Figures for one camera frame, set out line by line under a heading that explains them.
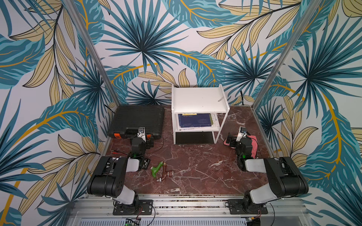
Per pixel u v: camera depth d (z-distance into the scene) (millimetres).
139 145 693
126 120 1008
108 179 440
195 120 863
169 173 818
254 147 944
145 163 875
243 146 708
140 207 729
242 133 782
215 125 854
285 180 457
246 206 675
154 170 855
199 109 1664
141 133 790
